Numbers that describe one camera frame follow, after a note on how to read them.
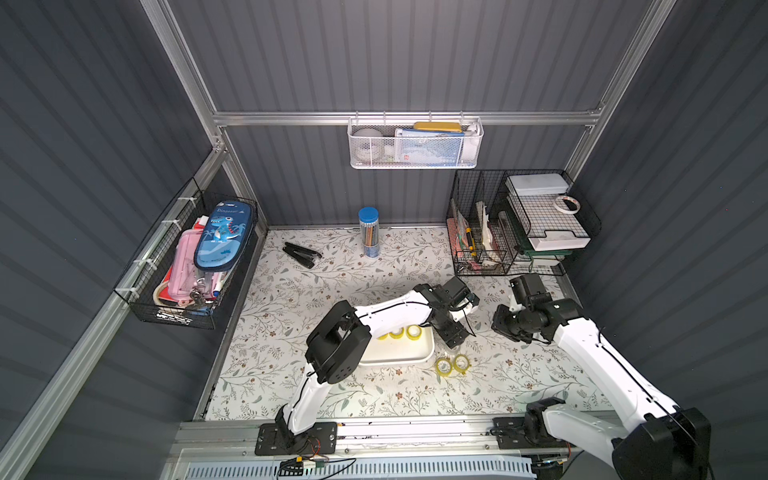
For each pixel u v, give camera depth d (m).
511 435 0.73
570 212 0.97
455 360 0.85
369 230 1.01
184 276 0.68
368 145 0.84
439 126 0.91
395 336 0.91
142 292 0.61
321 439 0.74
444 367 0.85
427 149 0.87
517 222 1.04
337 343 0.54
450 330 0.77
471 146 0.86
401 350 0.89
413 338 0.91
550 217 0.96
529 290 0.63
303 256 1.08
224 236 0.69
